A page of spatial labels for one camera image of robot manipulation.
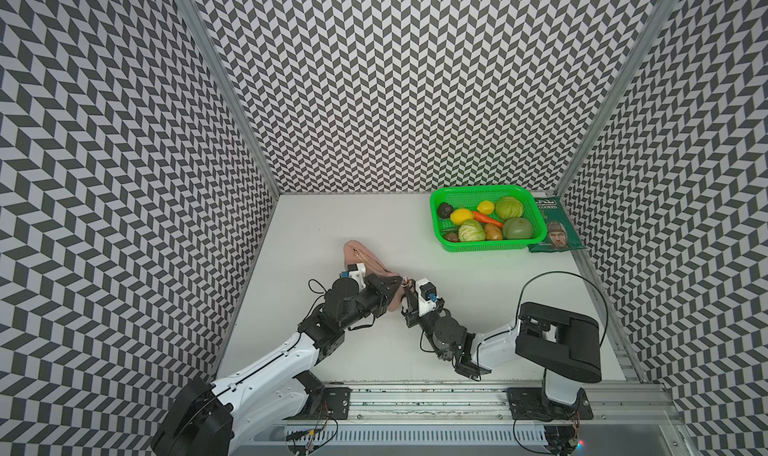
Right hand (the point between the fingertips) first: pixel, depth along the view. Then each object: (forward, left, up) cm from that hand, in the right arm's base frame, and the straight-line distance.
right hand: (408, 287), depth 81 cm
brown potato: (+23, -29, -6) cm, 37 cm away
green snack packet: (+25, -54, -9) cm, 60 cm away
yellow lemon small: (+35, -30, -7) cm, 47 cm away
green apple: (+23, -37, -4) cm, 44 cm away
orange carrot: (+33, -30, -12) cm, 47 cm away
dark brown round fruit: (+34, -14, -7) cm, 37 cm away
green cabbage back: (+31, -35, -2) cm, 47 cm away
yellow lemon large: (+31, -19, -6) cm, 37 cm away
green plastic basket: (+38, -23, -5) cm, 45 cm away
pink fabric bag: (+12, +16, -2) cm, 20 cm away
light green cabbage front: (+21, -21, -2) cm, 30 cm away
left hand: (-1, +2, +6) cm, 6 cm away
